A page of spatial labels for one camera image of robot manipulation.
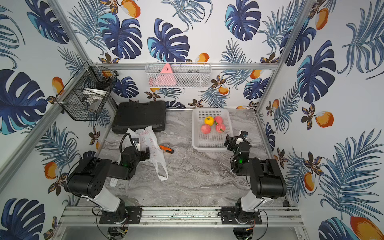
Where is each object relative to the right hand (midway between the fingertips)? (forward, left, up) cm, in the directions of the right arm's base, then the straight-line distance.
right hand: (236, 137), depth 94 cm
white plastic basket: (+3, +12, -10) cm, 16 cm away
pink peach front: (+9, +19, -4) cm, 21 cm away
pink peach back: (+18, +9, -3) cm, 20 cm away
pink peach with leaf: (+10, +8, -4) cm, 14 cm away
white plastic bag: (-3, +56, 0) cm, 56 cm away
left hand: (-5, +61, -4) cm, 61 cm away
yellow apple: (+17, +16, -3) cm, 23 cm away
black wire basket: (+9, +88, +23) cm, 91 cm away
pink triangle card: (+23, +44, +26) cm, 56 cm away
